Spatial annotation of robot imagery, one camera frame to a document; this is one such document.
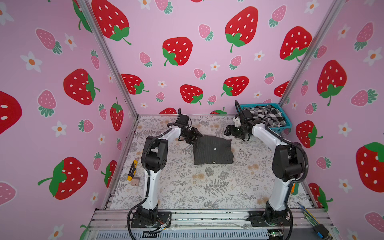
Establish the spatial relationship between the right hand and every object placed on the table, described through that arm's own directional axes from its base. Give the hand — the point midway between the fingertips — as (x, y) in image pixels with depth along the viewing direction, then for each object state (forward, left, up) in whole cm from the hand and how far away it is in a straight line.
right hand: (228, 132), depth 96 cm
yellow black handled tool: (-29, +57, -9) cm, 65 cm away
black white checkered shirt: (+19, -32, 0) cm, 37 cm away
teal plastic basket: (+12, -35, -6) cm, 37 cm away
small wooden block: (-35, +53, -9) cm, 64 cm away
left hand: (-2, +18, -4) cm, 18 cm away
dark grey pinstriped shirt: (-13, +12, -2) cm, 18 cm away
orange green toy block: (-29, -37, -10) cm, 48 cm away
